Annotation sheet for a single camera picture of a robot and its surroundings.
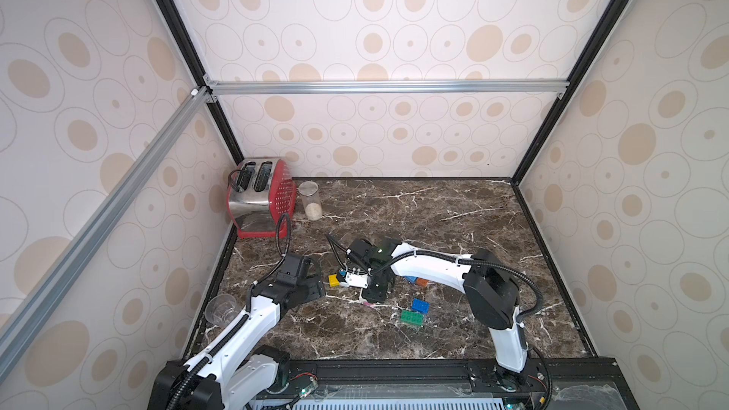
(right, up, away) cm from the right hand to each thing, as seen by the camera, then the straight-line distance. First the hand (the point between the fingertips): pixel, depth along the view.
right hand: (379, 288), depth 88 cm
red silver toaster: (-38, +29, +2) cm, 48 cm away
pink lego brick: (-3, -4, -3) cm, 6 cm away
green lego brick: (+9, -7, -6) cm, 13 cm away
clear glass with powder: (-25, +28, +19) cm, 42 cm away
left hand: (-18, +2, -3) cm, 18 cm away
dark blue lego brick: (+12, -5, -3) cm, 13 cm away
